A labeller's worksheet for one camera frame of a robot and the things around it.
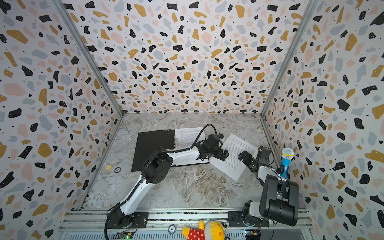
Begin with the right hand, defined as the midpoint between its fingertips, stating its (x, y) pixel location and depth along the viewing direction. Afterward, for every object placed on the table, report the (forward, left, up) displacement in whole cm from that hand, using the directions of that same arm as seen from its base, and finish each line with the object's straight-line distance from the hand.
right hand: (244, 155), depth 93 cm
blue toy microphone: (-11, -14, +21) cm, 28 cm away
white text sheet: (+16, +37, -5) cm, 41 cm away
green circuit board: (-41, +62, -4) cm, 75 cm away
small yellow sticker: (-8, +83, -2) cm, 83 cm away
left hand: (+3, +11, 0) cm, 11 cm away
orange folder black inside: (+13, +66, -6) cm, 68 cm away
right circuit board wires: (-39, +2, -5) cm, 40 cm away
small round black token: (-9, +77, -3) cm, 78 cm away
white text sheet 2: (-4, +7, -6) cm, 10 cm away
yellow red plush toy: (-39, +21, +4) cm, 45 cm away
